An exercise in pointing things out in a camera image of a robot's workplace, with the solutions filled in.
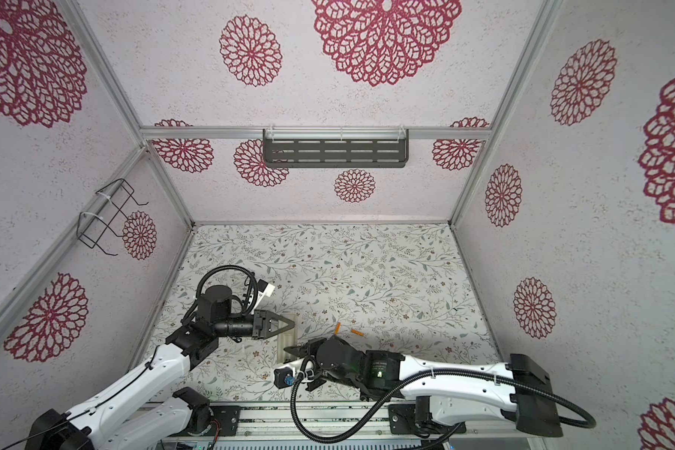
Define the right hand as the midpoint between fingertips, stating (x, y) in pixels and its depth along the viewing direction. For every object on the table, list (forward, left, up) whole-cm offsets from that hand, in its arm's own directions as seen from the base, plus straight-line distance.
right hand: (287, 345), depth 66 cm
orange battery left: (+14, -11, -21) cm, 28 cm away
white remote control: (+2, +1, -1) cm, 2 cm away
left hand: (+5, 0, -2) cm, 5 cm away
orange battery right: (+13, -18, -22) cm, 31 cm away
